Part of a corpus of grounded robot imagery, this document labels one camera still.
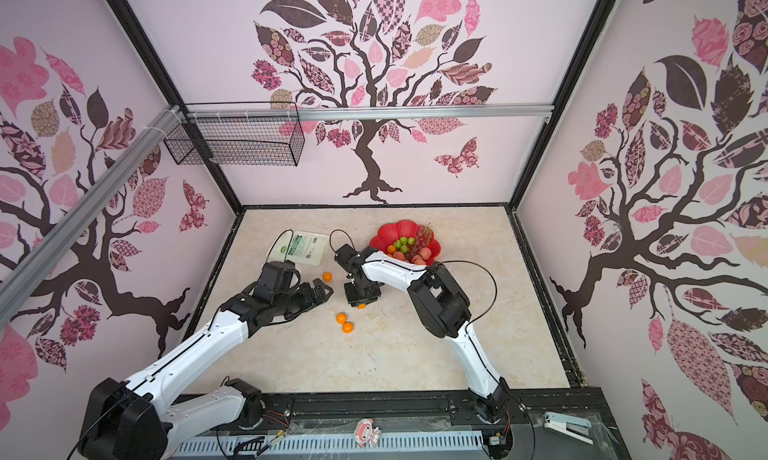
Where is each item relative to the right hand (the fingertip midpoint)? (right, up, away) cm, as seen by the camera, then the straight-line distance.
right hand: (357, 299), depth 94 cm
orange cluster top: (-4, -5, -5) cm, 8 cm away
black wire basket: (-39, +54, +1) cm, 67 cm away
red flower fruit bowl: (+9, +21, +14) cm, 27 cm away
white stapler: (+54, -25, -24) cm, 64 cm away
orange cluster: (+11, +16, +10) cm, 22 cm away
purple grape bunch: (+23, +21, +10) cm, 33 cm away
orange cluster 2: (+2, -1, -5) cm, 5 cm away
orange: (-11, +7, +4) cm, 13 cm away
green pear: (+13, +17, +12) cm, 25 cm away
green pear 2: (+18, +18, +13) cm, 29 cm away
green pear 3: (+16, +16, +10) cm, 24 cm away
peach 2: (+20, +12, +6) cm, 24 cm away
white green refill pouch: (-21, +16, +13) cm, 30 cm away
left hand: (-8, +2, -12) cm, 15 cm away
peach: (+23, +14, +8) cm, 28 cm away
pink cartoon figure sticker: (+5, -26, -26) cm, 37 cm away
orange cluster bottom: (-2, -7, -7) cm, 10 cm away
